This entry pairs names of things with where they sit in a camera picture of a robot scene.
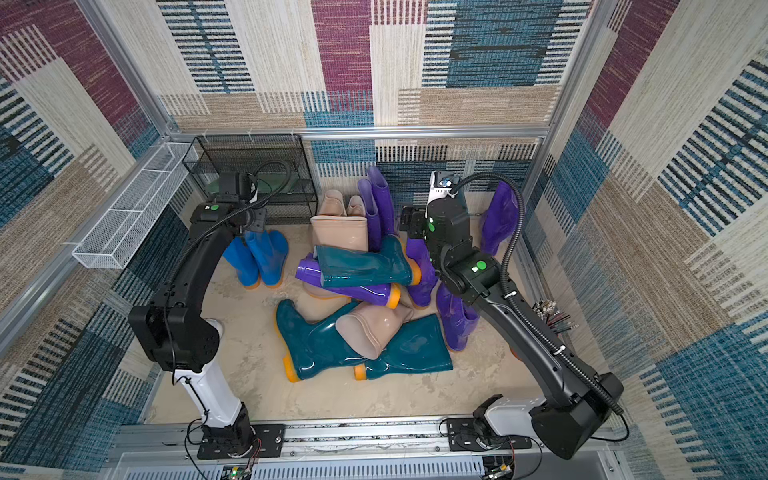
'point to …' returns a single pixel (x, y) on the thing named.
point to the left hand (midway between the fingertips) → (249, 214)
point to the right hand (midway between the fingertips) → (428, 207)
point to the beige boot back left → (333, 204)
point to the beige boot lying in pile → (371, 326)
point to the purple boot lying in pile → (387, 295)
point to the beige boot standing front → (349, 232)
